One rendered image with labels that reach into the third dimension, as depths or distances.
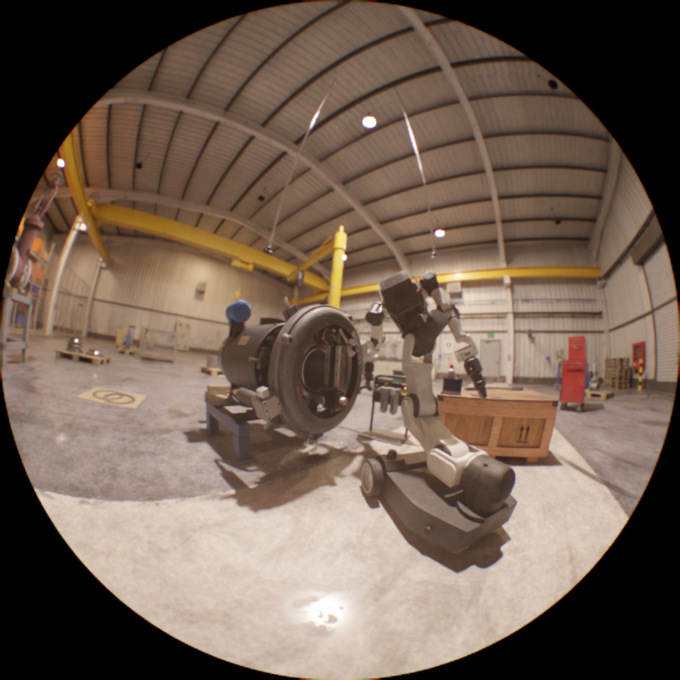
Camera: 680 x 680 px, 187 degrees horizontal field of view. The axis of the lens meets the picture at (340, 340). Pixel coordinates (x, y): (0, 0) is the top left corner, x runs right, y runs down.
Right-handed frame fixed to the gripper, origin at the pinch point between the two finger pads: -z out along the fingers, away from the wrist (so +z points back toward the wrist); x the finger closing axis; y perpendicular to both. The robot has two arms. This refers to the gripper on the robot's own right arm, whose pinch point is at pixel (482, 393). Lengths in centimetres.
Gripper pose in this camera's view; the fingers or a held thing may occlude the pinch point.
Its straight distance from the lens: 112.5
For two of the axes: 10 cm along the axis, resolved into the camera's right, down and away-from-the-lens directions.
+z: -1.5, -8.5, 5.1
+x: 5.3, 3.6, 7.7
